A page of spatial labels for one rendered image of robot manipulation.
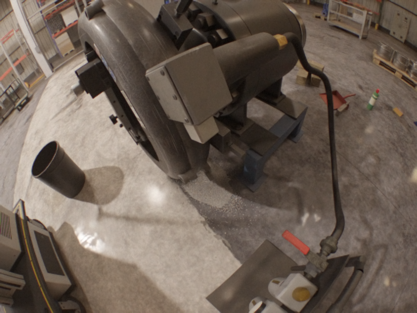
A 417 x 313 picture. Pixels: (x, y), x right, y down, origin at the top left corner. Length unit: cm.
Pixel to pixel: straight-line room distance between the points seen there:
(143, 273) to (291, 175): 101
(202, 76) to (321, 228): 95
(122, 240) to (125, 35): 100
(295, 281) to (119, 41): 64
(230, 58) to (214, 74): 6
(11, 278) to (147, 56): 121
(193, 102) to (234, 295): 84
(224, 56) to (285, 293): 51
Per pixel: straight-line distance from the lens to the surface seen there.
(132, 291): 106
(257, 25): 71
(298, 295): 45
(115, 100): 70
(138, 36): 36
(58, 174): 133
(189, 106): 25
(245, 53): 34
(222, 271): 91
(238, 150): 43
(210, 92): 26
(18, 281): 125
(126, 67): 35
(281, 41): 49
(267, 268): 92
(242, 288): 91
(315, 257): 49
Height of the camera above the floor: 91
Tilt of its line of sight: 53 degrees down
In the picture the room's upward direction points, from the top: 12 degrees counter-clockwise
